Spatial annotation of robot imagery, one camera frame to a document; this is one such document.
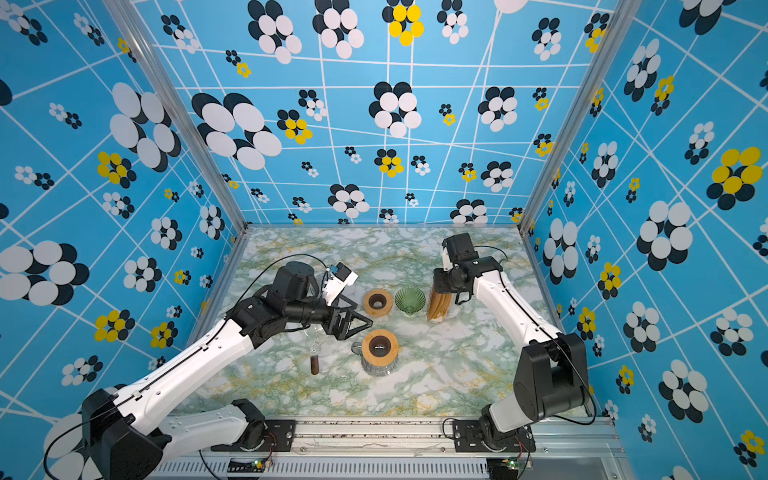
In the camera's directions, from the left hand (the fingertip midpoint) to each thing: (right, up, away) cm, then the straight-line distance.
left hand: (365, 314), depth 70 cm
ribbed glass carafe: (+1, -18, +11) cm, 21 cm away
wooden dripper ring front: (+3, -11, +11) cm, 16 cm away
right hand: (+22, +6, +17) cm, 29 cm away
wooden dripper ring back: (+1, -2, +28) cm, 29 cm away
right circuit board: (+35, -36, +1) cm, 50 cm away
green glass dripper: (+12, 0, +24) cm, 27 cm away
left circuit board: (-32, -38, +2) cm, 50 cm away
